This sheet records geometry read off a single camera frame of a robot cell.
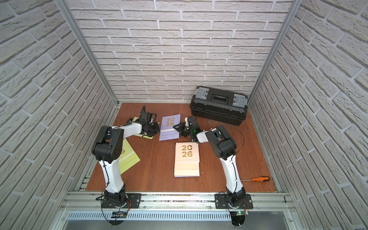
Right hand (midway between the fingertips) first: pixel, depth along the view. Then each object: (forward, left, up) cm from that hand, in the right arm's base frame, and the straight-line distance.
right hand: (174, 127), depth 100 cm
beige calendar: (-25, -7, -1) cm, 26 cm away
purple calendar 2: (-33, -6, -3) cm, 34 cm away
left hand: (+2, +8, -2) cm, 9 cm away
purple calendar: (-2, +6, -3) cm, 6 cm away
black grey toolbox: (+5, -38, +12) cm, 40 cm away
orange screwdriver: (-38, -51, -3) cm, 63 cm away
